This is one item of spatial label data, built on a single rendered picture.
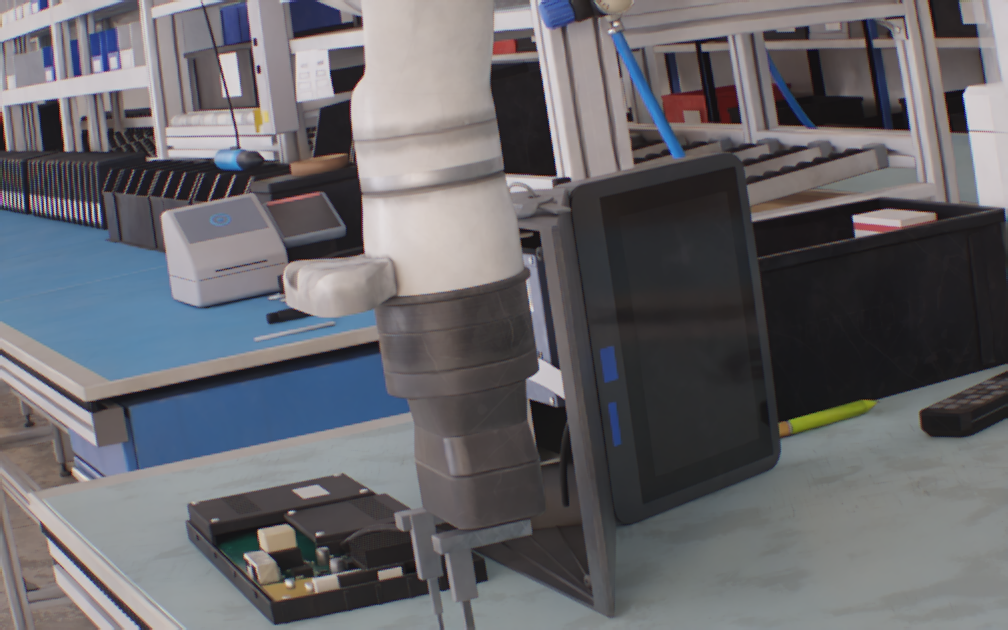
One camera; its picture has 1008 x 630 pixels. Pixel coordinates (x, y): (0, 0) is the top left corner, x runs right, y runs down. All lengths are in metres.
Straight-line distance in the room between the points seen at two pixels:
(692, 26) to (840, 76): 5.95
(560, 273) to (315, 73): 2.65
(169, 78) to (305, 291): 3.93
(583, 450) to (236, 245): 2.23
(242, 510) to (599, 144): 1.51
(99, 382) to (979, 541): 1.75
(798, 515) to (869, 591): 0.19
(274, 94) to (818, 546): 2.74
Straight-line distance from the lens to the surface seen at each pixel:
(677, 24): 2.99
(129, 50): 5.29
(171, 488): 1.73
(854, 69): 8.83
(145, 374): 2.82
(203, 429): 2.86
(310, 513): 1.45
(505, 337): 1.10
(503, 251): 1.10
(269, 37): 3.93
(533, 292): 1.26
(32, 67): 7.06
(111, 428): 2.83
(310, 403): 2.89
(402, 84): 1.08
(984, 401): 1.51
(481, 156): 1.10
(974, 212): 1.74
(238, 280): 3.37
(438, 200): 1.09
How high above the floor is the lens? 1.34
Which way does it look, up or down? 9 degrees down
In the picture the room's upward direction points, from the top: 9 degrees counter-clockwise
